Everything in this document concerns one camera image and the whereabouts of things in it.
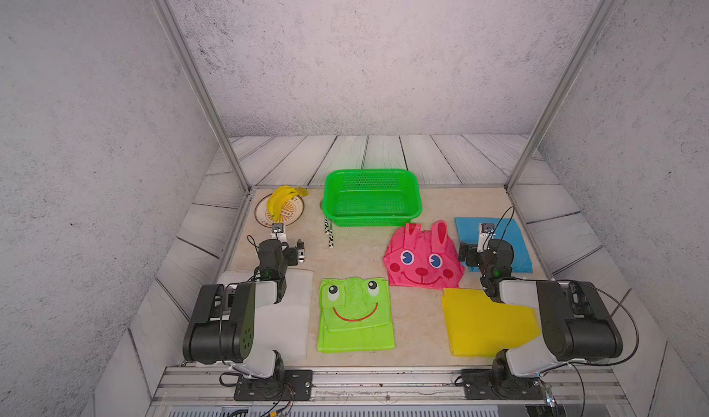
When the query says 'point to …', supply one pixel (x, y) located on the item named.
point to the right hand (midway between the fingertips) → (479, 240)
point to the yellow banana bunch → (281, 196)
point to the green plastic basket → (371, 197)
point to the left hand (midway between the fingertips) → (288, 239)
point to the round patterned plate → (288, 215)
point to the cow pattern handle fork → (330, 234)
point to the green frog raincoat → (354, 315)
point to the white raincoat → (282, 327)
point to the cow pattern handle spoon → (327, 226)
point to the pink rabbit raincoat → (419, 258)
